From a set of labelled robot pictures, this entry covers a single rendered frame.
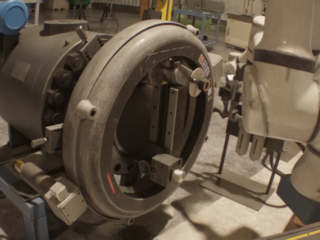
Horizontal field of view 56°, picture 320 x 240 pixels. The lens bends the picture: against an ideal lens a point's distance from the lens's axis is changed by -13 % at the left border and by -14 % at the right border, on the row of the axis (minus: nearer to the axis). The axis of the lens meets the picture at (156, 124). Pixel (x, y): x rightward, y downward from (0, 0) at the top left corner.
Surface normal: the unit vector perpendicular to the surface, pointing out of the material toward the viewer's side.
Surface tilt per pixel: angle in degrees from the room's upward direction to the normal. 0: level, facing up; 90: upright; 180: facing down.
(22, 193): 0
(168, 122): 92
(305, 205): 90
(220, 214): 0
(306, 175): 68
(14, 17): 90
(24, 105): 87
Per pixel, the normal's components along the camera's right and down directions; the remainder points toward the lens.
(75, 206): 0.78, 0.31
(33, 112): -0.62, 0.22
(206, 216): 0.11, -0.92
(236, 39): -0.81, 0.14
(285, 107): -0.15, 0.20
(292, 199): -0.96, 0.00
